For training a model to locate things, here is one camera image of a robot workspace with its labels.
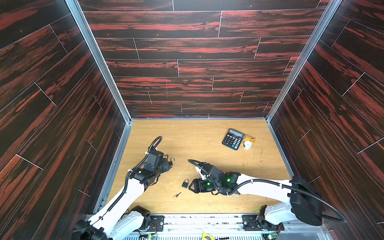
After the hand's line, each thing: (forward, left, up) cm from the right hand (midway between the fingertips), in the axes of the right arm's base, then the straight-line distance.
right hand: (193, 185), depth 78 cm
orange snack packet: (+38, -37, -5) cm, 53 cm away
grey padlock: (+3, +5, -7) cm, 9 cm away
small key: (-3, +10, -8) cm, 13 cm away
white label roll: (+32, -37, -7) cm, 49 cm away
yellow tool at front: (-22, -7, -6) cm, 23 cm away
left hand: (+11, +16, +4) cm, 20 cm away
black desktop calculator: (+36, -27, -6) cm, 46 cm away
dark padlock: (+17, +16, -8) cm, 24 cm away
